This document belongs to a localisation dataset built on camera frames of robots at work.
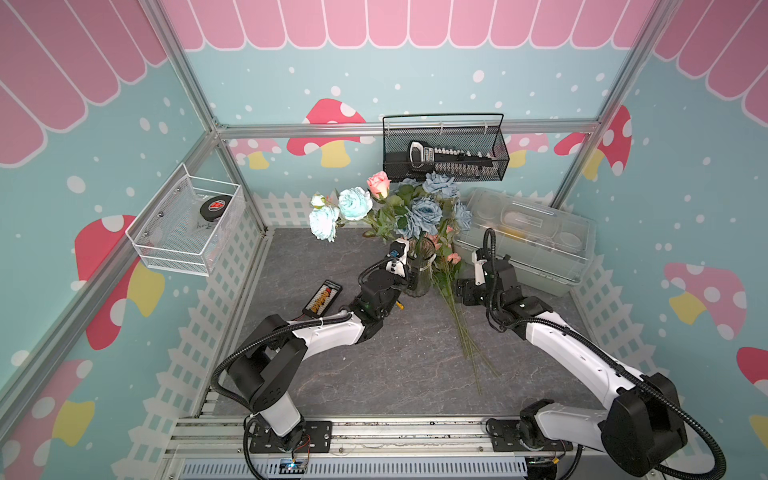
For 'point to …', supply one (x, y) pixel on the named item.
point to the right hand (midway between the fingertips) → (463, 281)
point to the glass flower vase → (419, 266)
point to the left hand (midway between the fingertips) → (414, 255)
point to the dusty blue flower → (440, 205)
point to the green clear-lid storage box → (551, 249)
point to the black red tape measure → (212, 207)
